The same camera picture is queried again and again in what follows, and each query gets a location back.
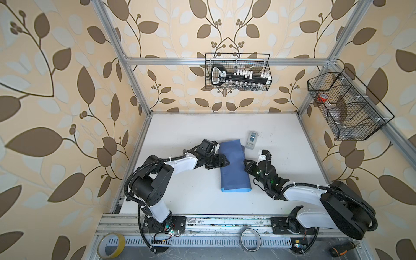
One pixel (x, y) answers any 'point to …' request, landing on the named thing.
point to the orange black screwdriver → (340, 249)
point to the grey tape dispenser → (252, 140)
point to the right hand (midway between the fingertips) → (243, 161)
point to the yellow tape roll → (102, 241)
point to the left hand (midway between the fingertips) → (223, 162)
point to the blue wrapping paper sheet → (234, 177)
